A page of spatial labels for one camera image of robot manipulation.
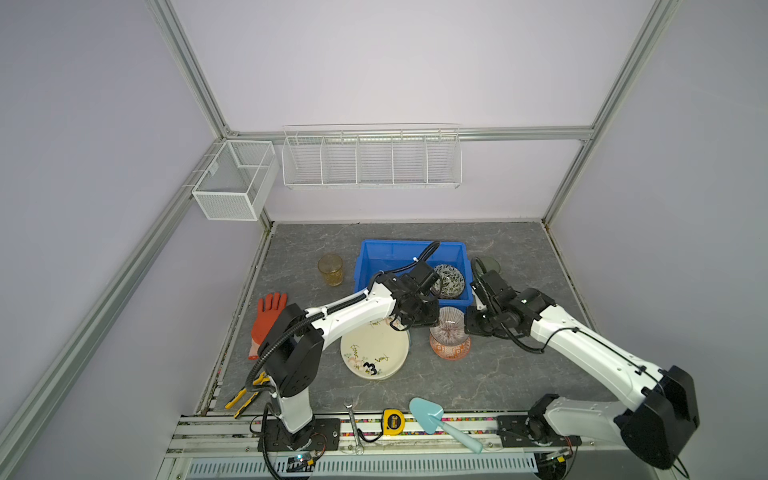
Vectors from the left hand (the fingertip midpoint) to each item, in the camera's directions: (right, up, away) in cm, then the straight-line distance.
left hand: (437, 327), depth 80 cm
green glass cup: (+10, +18, -10) cm, 23 cm away
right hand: (+8, 0, -1) cm, 8 cm away
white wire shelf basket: (-19, +53, +19) cm, 59 cm away
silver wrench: (-21, -27, -8) cm, 35 cm away
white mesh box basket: (-66, +45, +21) cm, 83 cm away
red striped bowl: (+4, -1, +3) cm, 5 cm away
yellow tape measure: (-12, -22, -7) cm, 26 cm away
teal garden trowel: (-2, -22, -4) cm, 22 cm away
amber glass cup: (-34, +15, +24) cm, 45 cm away
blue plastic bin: (-19, +19, +28) cm, 39 cm away
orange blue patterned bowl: (+5, -9, +6) cm, 12 cm away
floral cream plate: (-17, -8, +4) cm, 19 cm away
